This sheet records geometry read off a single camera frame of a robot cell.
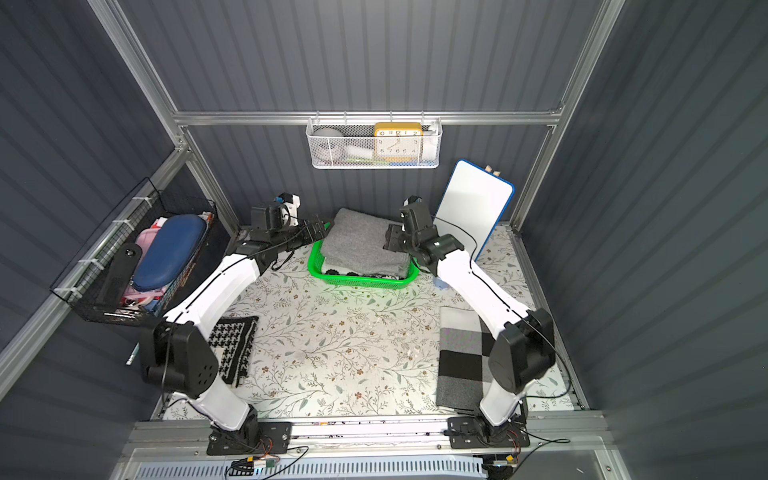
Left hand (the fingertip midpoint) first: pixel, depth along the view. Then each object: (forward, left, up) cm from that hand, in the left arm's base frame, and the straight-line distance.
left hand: (328, 226), depth 84 cm
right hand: (-2, -21, 0) cm, 21 cm away
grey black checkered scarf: (-25, -40, -25) cm, 53 cm away
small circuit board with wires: (-53, +18, -30) cm, 63 cm away
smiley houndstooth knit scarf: (+2, +4, -22) cm, 23 cm away
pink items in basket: (-25, +39, +3) cm, 46 cm away
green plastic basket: (+2, +7, -22) cm, 23 cm away
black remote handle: (-22, +42, +7) cm, 47 cm away
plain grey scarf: (+10, -6, -16) cm, 20 cm away
